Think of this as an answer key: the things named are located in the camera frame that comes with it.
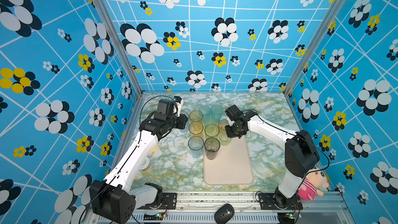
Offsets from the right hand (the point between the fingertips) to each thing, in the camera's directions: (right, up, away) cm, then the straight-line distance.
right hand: (230, 134), depth 90 cm
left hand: (-25, +11, -12) cm, 30 cm away
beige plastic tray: (+1, -17, -4) cm, 18 cm away
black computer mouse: (-7, -32, -22) cm, 39 cm away
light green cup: (-3, -4, +3) cm, 6 cm away
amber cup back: (-20, +11, +2) cm, 23 cm away
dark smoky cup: (-11, -6, -4) cm, 13 cm away
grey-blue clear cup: (-20, -5, -5) cm, 21 cm away
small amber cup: (-4, +5, +5) cm, 8 cm away
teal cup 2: (-7, +13, +6) cm, 16 cm away
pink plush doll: (+38, -20, -17) cm, 46 cm away
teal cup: (-14, +13, +15) cm, 24 cm away
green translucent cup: (-11, +3, -2) cm, 11 cm away
